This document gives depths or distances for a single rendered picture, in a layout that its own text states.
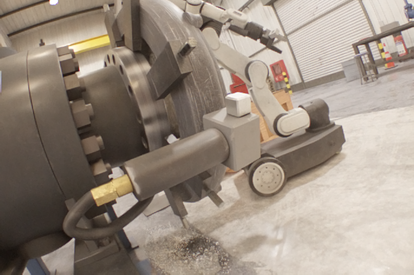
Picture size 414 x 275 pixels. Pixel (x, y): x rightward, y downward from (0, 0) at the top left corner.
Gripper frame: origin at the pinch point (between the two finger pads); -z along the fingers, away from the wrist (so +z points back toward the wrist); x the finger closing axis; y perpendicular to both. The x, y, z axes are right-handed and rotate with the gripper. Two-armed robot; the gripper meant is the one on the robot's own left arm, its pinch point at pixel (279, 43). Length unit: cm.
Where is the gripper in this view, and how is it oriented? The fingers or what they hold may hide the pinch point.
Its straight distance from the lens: 124.4
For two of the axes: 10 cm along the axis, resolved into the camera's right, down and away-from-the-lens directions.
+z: -8.8, -4.6, 0.7
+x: -4.5, 7.7, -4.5
